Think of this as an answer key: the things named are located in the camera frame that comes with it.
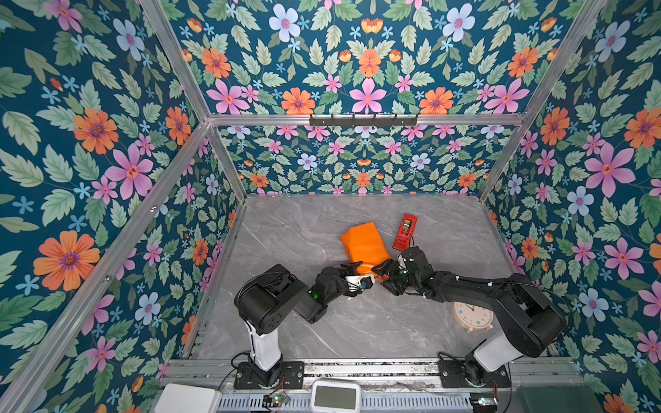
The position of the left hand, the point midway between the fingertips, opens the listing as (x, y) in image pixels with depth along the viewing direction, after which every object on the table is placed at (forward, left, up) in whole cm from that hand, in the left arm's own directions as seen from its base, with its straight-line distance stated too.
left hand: (363, 262), depth 88 cm
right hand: (-3, -4, -2) cm, 5 cm away
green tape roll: (+17, -19, -2) cm, 25 cm away
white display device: (-38, +11, -5) cm, 39 cm away
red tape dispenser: (+14, -18, -4) cm, 23 cm away
